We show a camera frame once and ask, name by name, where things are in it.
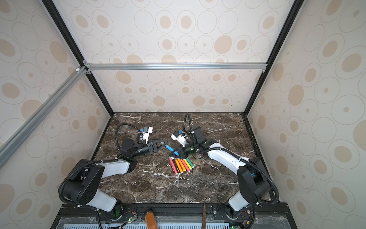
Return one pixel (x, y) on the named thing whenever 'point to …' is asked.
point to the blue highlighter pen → (176, 152)
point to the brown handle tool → (150, 220)
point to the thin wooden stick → (204, 221)
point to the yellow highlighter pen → (186, 161)
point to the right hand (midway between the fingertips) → (177, 153)
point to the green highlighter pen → (192, 166)
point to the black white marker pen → (176, 166)
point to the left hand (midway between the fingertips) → (169, 145)
